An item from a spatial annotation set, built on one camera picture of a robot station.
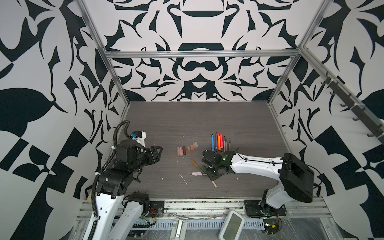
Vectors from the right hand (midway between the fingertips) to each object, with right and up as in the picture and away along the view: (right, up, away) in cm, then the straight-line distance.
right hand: (211, 173), depth 83 cm
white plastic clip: (-16, -19, -16) cm, 29 cm away
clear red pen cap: (-13, +11, +11) cm, 20 cm away
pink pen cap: (-17, +10, +11) cm, 23 cm away
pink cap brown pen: (-9, -1, +2) cm, 9 cm away
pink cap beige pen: (+11, +12, +13) cm, 21 cm away
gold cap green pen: (-8, +3, +6) cm, 10 cm away
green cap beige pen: (-4, +4, -8) cm, 9 cm away
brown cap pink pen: (+10, +14, +14) cm, 22 cm away
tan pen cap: (-19, +10, +10) cm, 24 cm away
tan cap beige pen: (+13, +13, +13) cm, 23 cm away
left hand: (-26, +18, -15) cm, 35 cm away
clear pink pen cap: (-9, +13, +13) cm, 21 cm away
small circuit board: (+27, -20, -12) cm, 36 cm away
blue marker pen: (+3, +17, +16) cm, 24 cm away
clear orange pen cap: (-11, +12, +11) cm, 20 cm away
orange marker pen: (+7, +15, +15) cm, 22 cm away
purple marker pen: (+5, +15, +16) cm, 23 cm away
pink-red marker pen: (+9, +16, +16) cm, 24 cm away
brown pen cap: (-15, +11, +11) cm, 22 cm away
